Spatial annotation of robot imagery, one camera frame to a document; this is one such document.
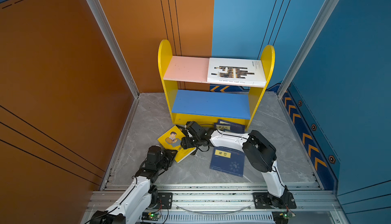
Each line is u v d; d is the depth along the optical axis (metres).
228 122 1.00
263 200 0.73
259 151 0.53
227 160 0.87
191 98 0.97
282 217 0.70
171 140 0.92
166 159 0.76
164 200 0.74
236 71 0.72
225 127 0.97
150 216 0.71
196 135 0.71
